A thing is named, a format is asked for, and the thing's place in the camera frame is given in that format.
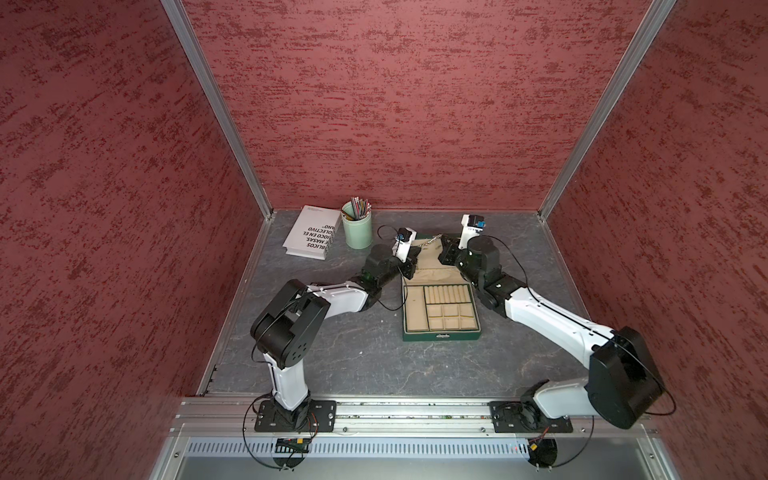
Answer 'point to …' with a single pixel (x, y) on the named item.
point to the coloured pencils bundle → (360, 208)
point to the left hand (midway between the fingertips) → (418, 252)
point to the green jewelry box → (437, 304)
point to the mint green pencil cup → (359, 233)
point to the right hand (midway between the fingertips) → (439, 242)
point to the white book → (312, 233)
